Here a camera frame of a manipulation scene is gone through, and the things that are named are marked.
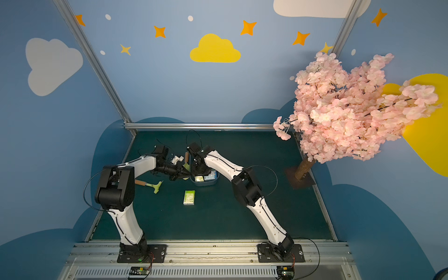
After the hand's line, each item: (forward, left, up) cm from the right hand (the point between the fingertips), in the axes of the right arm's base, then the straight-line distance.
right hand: (198, 172), depth 96 cm
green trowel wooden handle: (+5, +8, -1) cm, 10 cm away
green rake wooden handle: (-8, +22, -3) cm, 24 cm away
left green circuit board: (-46, +18, -5) cm, 50 cm away
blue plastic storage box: (-6, -6, -1) cm, 8 cm away
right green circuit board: (-42, -44, -7) cm, 62 cm away
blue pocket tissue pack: (0, -8, -2) cm, 9 cm away
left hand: (-2, +3, +2) cm, 4 cm away
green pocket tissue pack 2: (-3, -1, -1) cm, 4 cm away
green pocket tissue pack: (-15, +2, -2) cm, 15 cm away
